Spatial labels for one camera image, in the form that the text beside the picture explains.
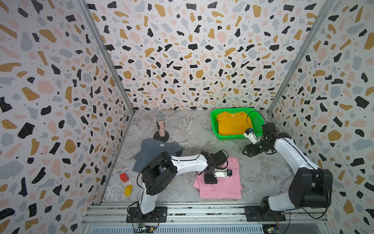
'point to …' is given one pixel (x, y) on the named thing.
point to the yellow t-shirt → (233, 123)
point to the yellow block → (128, 190)
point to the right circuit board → (271, 228)
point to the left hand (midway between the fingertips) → (214, 175)
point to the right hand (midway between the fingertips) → (249, 149)
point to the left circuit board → (141, 229)
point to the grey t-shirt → (149, 146)
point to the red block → (124, 177)
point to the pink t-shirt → (226, 188)
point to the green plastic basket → (256, 119)
